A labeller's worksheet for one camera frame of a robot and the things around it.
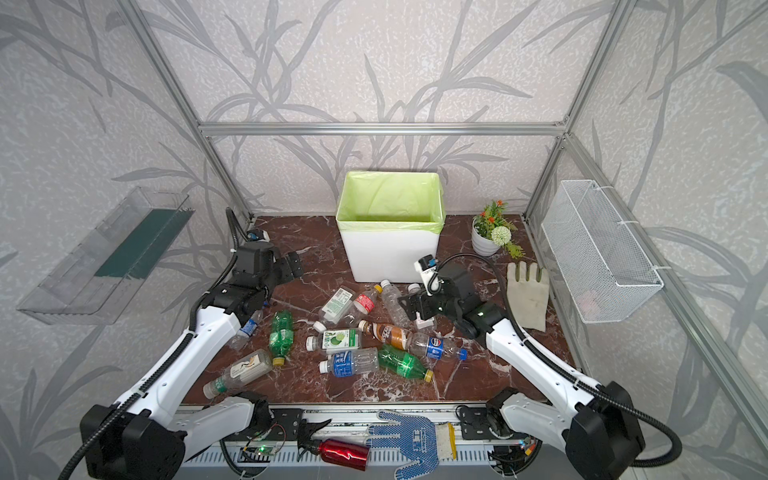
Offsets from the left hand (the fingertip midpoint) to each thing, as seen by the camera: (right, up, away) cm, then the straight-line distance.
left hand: (288, 251), depth 81 cm
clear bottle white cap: (+29, -19, +13) cm, 37 cm away
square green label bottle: (+10, -18, +11) cm, 23 cm away
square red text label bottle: (+37, -22, +8) cm, 44 cm away
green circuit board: (-3, -47, -10) cm, 49 cm away
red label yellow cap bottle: (+20, -16, +10) cm, 27 cm away
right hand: (+34, -9, -1) cm, 35 cm away
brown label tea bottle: (+28, -24, +3) cm, 37 cm away
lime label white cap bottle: (+12, -25, +4) cm, 28 cm away
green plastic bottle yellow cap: (+32, -32, +3) cm, 45 cm away
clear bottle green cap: (-10, -31, -3) cm, 33 cm away
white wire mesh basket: (+74, -4, -19) cm, 76 cm away
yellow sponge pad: (+42, -45, -9) cm, 62 cm away
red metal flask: (+18, -45, -14) cm, 51 cm away
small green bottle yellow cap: (-4, -25, +5) cm, 26 cm away
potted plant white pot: (+61, +6, +17) cm, 63 cm away
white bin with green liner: (+26, +10, +24) cm, 37 cm away
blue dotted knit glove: (+35, -45, -9) cm, 58 cm away
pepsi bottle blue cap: (+39, -27, +1) cm, 48 cm away
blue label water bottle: (+17, -30, -2) cm, 35 cm away
